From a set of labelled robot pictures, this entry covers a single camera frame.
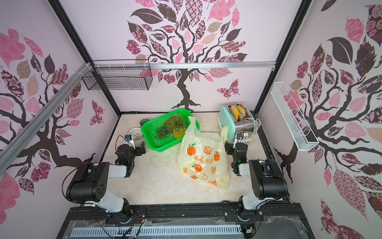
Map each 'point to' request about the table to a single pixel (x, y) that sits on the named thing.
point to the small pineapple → (161, 132)
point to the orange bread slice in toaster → (242, 109)
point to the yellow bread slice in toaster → (235, 112)
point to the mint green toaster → (238, 119)
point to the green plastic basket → (148, 128)
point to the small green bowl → (143, 121)
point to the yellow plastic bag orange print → (202, 156)
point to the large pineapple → (178, 126)
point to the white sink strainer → (136, 132)
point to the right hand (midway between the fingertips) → (233, 143)
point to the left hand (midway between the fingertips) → (136, 144)
